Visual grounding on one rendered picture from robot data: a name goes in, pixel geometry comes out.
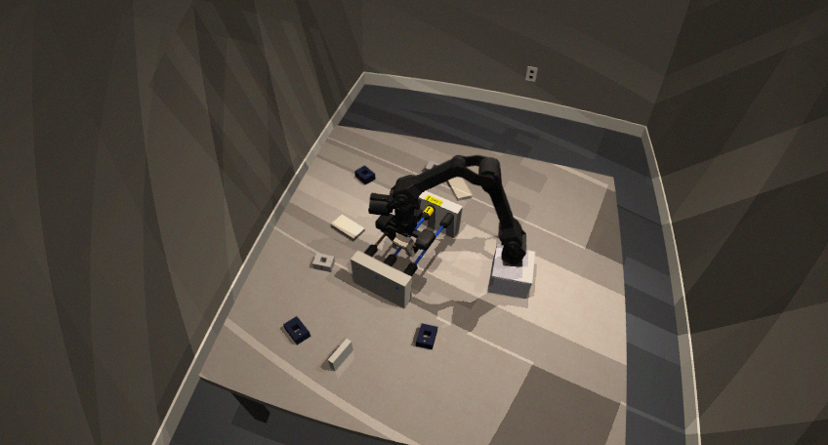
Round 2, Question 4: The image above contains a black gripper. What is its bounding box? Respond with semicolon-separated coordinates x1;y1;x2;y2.
375;213;435;254

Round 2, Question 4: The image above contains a beige flat rectangular block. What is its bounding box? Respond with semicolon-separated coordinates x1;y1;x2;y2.
331;215;364;241
447;177;472;201

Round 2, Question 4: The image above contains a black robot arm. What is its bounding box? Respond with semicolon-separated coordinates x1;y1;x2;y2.
368;155;526;267

